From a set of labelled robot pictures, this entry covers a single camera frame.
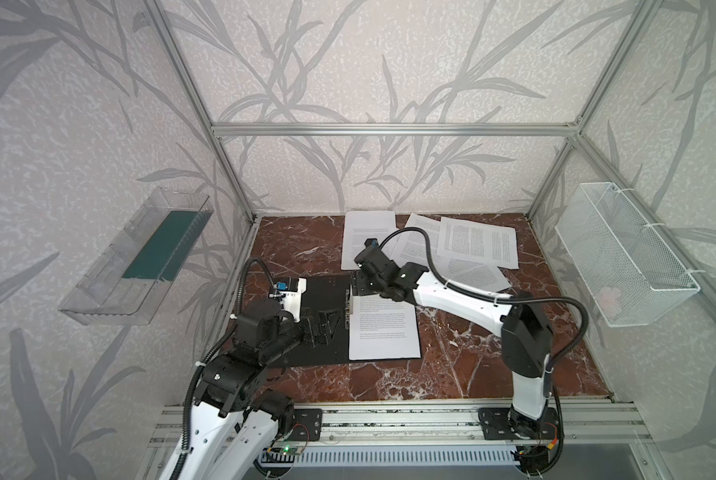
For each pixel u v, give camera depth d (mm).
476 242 1120
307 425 727
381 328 910
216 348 493
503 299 495
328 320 597
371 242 768
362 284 754
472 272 1042
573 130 940
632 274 618
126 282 639
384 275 638
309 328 579
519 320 527
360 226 1192
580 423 753
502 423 742
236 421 447
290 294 591
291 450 705
